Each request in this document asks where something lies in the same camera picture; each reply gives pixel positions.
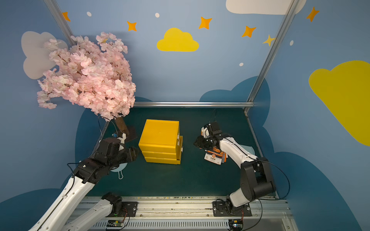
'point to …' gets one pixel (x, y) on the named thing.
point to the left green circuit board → (114, 224)
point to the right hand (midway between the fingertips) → (198, 142)
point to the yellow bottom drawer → (165, 160)
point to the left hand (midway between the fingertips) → (133, 148)
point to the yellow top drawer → (161, 144)
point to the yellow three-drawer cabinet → (156, 127)
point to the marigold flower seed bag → (213, 157)
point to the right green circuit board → (236, 224)
